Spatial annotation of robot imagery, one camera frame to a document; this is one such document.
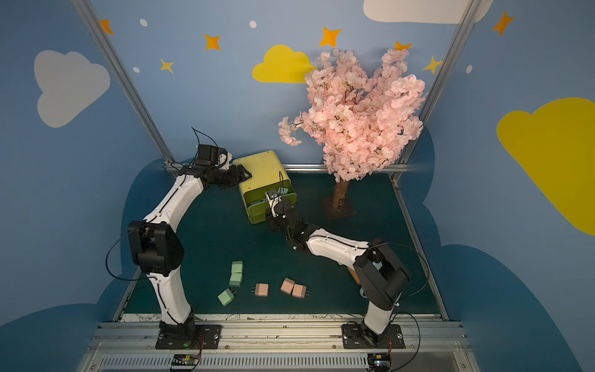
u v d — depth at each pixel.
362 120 0.65
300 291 0.82
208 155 0.72
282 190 0.95
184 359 0.72
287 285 0.84
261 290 0.82
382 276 0.46
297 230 0.67
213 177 0.72
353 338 0.74
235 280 0.85
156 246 0.51
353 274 0.87
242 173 0.84
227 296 0.81
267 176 0.92
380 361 0.73
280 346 0.73
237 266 0.89
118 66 0.80
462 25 0.72
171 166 0.65
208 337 0.74
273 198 0.73
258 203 0.86
